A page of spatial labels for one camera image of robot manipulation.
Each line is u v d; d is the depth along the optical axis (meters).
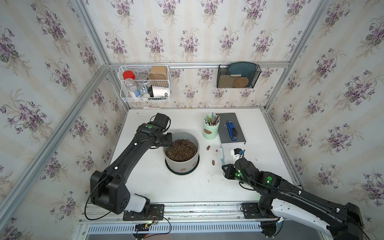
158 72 0.89
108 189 0.40
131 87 0.90
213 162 0.91
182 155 0.84
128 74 0.92
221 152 0.79
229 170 0.66
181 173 0.83
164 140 0.71
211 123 0.89
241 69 0.92
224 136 0.99
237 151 0.69
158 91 0.93
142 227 0.71
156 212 0.72
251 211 0.73
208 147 0.98
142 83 0.93
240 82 0.98
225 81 0.96
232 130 0.98
